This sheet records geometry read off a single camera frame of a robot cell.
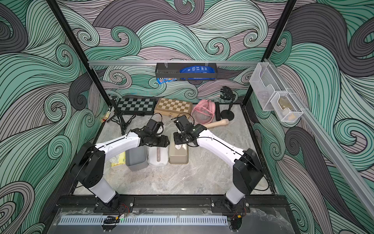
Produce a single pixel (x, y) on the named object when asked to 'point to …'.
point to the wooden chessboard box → (173, 108)
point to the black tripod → (111, 101)
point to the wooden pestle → (223, 122)
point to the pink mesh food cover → (203, 112)
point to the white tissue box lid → (158, 155)
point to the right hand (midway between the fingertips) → (179, 138)
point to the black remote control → (217, 112)
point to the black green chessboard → (136, 106)
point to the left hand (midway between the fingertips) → (166, 140)
